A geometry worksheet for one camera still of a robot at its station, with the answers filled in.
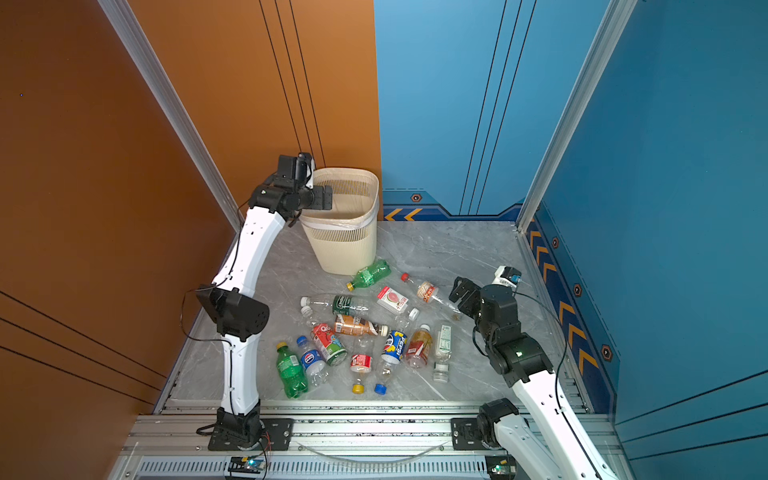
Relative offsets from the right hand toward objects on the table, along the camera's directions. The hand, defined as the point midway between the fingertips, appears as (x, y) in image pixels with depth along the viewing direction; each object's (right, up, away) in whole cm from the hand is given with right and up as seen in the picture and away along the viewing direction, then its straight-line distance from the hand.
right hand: (464, 287), depth 75 cm
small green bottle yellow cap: (-26, +1, +24) cm, 36 cm away
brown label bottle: (-29, -13, +12) cm, 34 cm away
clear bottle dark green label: (-32, -8, +16) cm, 37 cm away
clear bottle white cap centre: (-15, -12, +17) cm, 25 cm away
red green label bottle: (-35, -18, +8) cm, 40 cm away
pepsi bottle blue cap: (-40, -21, +5) cm, 45 cm away
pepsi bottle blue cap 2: (-18, -19, +7) cm, 27 cm away
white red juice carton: (-19, -6, +19) cm, 27 cm away
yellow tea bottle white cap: (-11, -17, +7) cm, 22 cm away
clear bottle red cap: (-8, -4, +19) cm, 21 cm away
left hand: (-41, +27, +12) cm, 51 cm away
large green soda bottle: (-46, -24, +5) cm, 52 cm away
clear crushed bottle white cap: (-45, -10, +17) cm, 49 cm away
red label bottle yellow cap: (-27, -21, +5) cm, 34 cm away
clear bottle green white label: (-5, -24, +7) cm, 25 cm away
